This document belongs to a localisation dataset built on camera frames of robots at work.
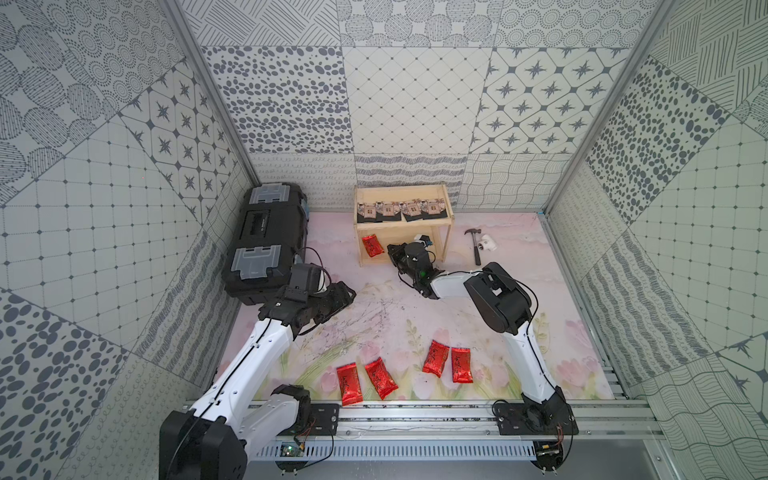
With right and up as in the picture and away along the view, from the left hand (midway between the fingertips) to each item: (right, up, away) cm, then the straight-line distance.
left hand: (347, 292), depth 80 cm
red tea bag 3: (+5, +12, +24) cm, 27 cm away
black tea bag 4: (+25, +24, +12) cm, 37 cm away
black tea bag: (+4, +23, +10) cm, 25 cm away
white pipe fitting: (+47, +13, +27) cm, 56 cm away
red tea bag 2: (+9, -23, -2) cm, 25 cm away
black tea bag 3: (+19, +23, +12) cm, 32 cm away
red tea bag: (+1, -25, -2) cm, 25 cm away
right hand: (+10, +12, +21) cm, 27 cm away
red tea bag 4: (+25, -19, +1) cm, 31 cm away
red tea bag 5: (+32, -20, +1) cm, 38 cm away
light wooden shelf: (+29, +18, +34) cm, 48 cm away
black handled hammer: (+44, +18, +34) cm, 59 cm away
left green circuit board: (-13, -37, -9) cm, 40 cm away
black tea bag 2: (+11, +23, +11) cm, 28 cm away
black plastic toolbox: (-27, +17, +13) cm, 34 cm away
